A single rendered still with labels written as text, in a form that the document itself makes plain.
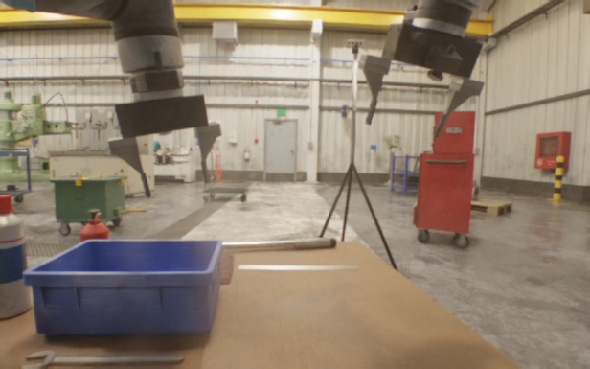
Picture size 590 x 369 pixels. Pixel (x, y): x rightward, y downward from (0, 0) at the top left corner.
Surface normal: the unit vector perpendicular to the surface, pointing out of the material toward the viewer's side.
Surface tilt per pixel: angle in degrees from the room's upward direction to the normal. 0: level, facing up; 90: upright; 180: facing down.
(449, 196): 90
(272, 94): 90
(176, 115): 100
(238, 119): 90
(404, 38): 114
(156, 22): 96
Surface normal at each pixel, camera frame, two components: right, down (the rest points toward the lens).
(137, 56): 0.03, 0.34
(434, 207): -0.47, 0.07
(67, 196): 0.21, 0.09
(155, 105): 0.50, 0.26
